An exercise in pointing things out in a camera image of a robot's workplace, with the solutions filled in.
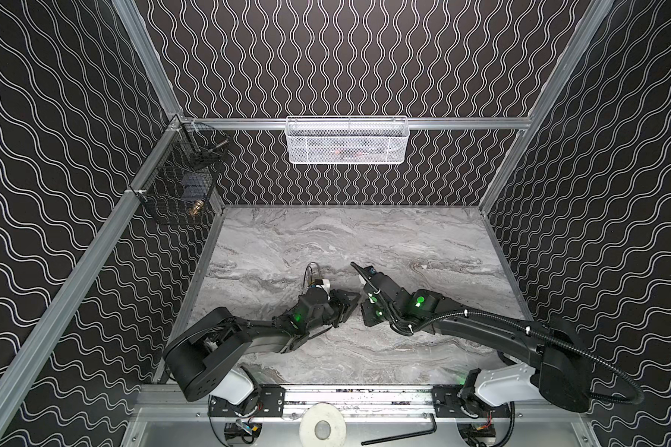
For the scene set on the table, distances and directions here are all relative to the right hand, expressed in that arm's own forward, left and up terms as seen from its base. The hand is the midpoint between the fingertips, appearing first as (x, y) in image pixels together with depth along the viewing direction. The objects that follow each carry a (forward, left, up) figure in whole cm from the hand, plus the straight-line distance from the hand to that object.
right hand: (364, 307), depth 81 cm
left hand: (0, -2, +3) cm, 4 cm away
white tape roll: (-25, +11, -10) cm, 29 cm away
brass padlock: (+18, +19, -10) cm, 28 cm away
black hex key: (-29, -9, -13) cm, 33 cm away
